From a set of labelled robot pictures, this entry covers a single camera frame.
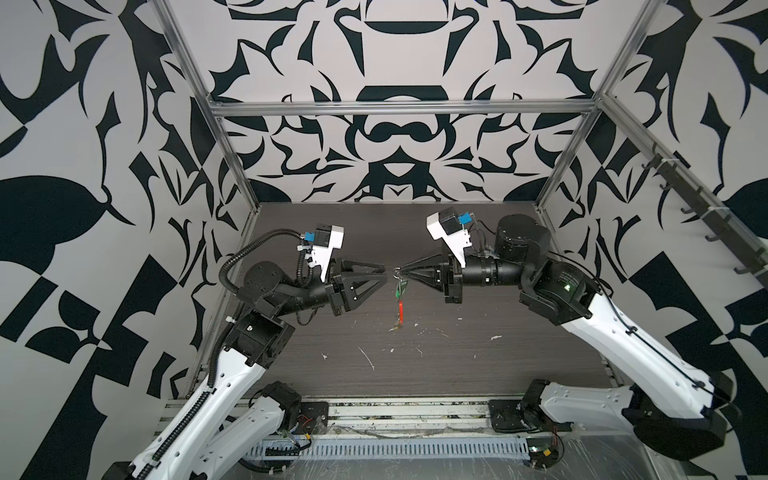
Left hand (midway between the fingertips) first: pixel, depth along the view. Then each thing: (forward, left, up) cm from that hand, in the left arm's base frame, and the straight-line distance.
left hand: (387, 271), depth 52 cm
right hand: (-1, -3, +1) cm, 3 cm away
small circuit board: (-24, -36, -43) cm, 61 cm away
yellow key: (+7, -3, -43) cm, 43 cm away
